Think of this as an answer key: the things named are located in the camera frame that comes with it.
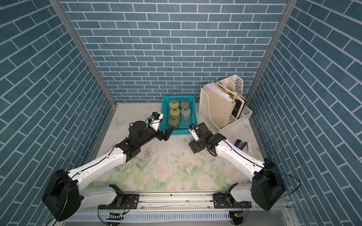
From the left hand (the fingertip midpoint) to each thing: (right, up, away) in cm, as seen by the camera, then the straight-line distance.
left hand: (171, 124), depth 77 cm
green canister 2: (-1, +1, +22) cm, 22 cm away
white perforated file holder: (+45, +30, +29) cm, 61 cm away
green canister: (+7, +14, +32) cm, 36 cm away
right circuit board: (+35, -46, -6) cm, 58 cm away
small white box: (+50, -16, +15) cm, 54 cm away
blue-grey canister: (+7, +6, +28) cm, 30 cm away
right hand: (+15, -11, +8) cm, 20 cm away
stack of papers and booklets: (+44, +16, +18) cm, 51 cm away
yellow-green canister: (-2, +14, +32) cm, 35 cm away
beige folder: (+29, +11, +5) cm, 32 cm away
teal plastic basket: (+7, -5, +22) cm, 24 cm away
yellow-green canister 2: (-1, +7, +26) cm, 27 cm away
